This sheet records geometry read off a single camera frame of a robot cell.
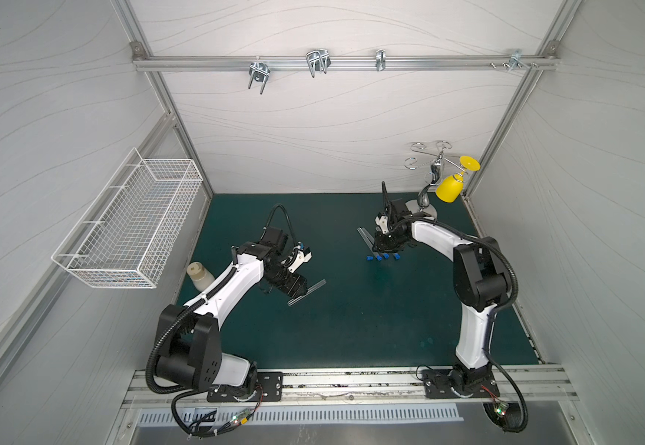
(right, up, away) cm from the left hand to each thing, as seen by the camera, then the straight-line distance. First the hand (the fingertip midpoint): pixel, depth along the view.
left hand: (293, 286), depth 83 cm
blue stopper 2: (+29, +6, +16) cm, 34 cm away
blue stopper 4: (+36, +7, +16) cm, 40 cm away
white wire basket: (-40, +16, -14) cm, 46 cm away
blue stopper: (+25, +6, +15) cm, 30 cm away
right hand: (+28, +11, +15) cm, 34 cm away
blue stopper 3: (+32, +7, +16) cm, 37 cm away
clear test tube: (+8, -2, +10) cm, 13 cm away
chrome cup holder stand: (+48, +26, +24) cm, 60 cm away
